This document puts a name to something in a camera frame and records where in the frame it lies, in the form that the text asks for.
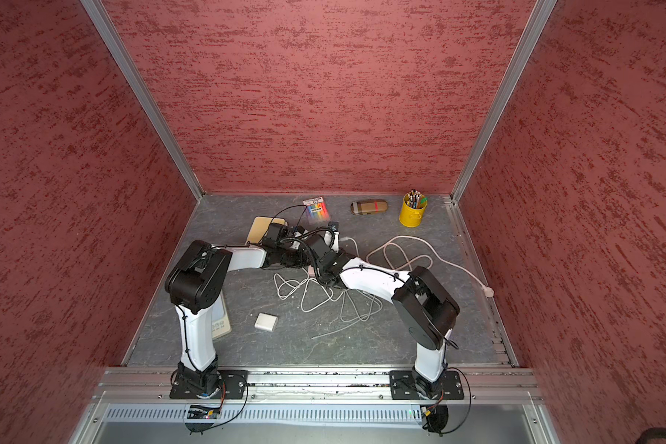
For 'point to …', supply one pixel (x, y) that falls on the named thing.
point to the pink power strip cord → (487, 290)
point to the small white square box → (266, 322)
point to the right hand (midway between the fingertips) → (325, 254)
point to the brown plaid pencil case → (365, 206)
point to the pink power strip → (311, 271)
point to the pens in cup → (414, 199)
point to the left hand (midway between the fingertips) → (317, 264)
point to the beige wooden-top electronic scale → (259, 228)
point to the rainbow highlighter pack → (316, 208)
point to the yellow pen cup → (409, 215)
